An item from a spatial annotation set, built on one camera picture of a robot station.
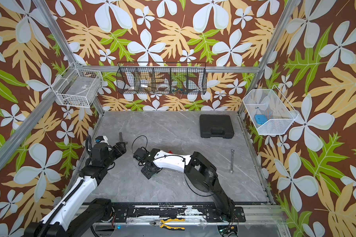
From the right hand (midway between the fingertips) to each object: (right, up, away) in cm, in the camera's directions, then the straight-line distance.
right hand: (149, 170), depth 88 cm
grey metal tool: (-24, +19, +17) cm, 35 cm away
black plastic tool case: (+46, +27, +25) cm, 59 cm away
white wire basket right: (+71, +34, -4) cm, 79 cm away
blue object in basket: (+63, +31, -7) cm, 71 cm away
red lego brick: (+14, +16, -29) cm, 36 cm away
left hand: (-16, +17, -4) cm, 23 cm away
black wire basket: (+17, +59, +9) cm, 62 cm away
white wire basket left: (-45, +50, -1) cm, 67 cm away
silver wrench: (+54, +10, +11) cm, 56 cm away
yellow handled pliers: (+8, -21, -17) cm, 28 cm away
